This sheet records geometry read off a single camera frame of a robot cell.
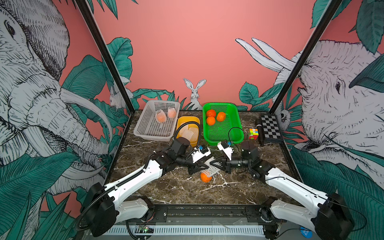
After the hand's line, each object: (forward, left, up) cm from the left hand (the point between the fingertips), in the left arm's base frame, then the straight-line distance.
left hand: (207, 163), depth 72 cm
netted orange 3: (+47, +22, -12) cm, 53 cm away
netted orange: (+43, -15, -13) cm, 47 cm away
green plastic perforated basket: (+34, -22, -18) cm, 44 cm away
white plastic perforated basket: (+42, +32, -14) cm, 54 cm away
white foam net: (+31, +5, -15) cm, 35 cm away
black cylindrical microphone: (+35, -43, -16) cm, 58 cm away
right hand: (0, -2, +2) cm, 2 cm away
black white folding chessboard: (+32, -51, -16) cm, 62 cm away
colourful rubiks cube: (+27, -36, -14) cm, 47 cm away
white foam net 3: (-3, -2, -1) cm, 4 cm away
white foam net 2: (+29, +12, -13) cm, 34 cm away
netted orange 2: (+39, -7, -13) cm, 42 cm away
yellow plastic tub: (+36, +9, -16) cm, 40 cm away
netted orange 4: (-4, +1, -9) cm, 9 cm away
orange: (+46, -8, -12) cm, 49 cm away
